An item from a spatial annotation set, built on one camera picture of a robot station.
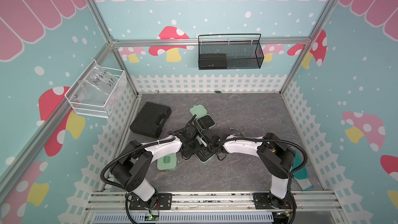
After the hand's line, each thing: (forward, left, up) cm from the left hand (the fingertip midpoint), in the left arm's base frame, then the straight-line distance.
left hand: (198, 153), depth 89 cm
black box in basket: (+42, -7, +33) cm, 54 cm away
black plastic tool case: (+20, +32, +3) cm, 38 cm away
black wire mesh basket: (+51, -18, +34) cm, 64 cm away
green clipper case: (+23, -3, 0) cm, 23 cm away
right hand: (+2, -5, -3) cm, 6 cm away
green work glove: (-11, -56, -2) cm, 57 cm away
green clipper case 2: (-3, -2, +10) cm, 10 cm away
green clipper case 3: (-6, +17, 0) cm, 18 cm away
